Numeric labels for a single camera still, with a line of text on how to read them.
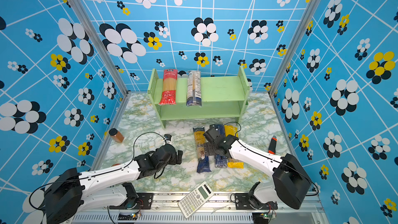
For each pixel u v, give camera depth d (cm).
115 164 83
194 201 73
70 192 41
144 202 73
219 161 83
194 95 77
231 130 96
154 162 63
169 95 77
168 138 74
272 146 91
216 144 62
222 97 81
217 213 71
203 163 83
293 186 41
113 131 87
